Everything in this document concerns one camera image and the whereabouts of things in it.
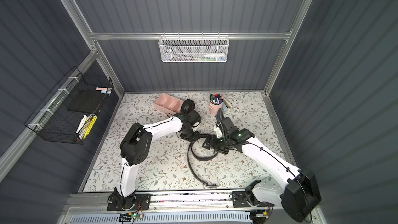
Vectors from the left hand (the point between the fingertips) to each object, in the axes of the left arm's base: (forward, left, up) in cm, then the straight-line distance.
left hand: (194, 140), depth 93 cm
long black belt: (+18, +4, +11) cm, 21 cm away
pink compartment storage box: (+28, +19, +2) cm, 34 cm away
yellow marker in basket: (-5, +46, +26) cm, 53 cm away
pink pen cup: (+20, -13, +6) cm, 24 cm away
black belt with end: (-2, -3, +9) cm, 9 cm away
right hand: (-10, -8, +12) cm, 18 cm away
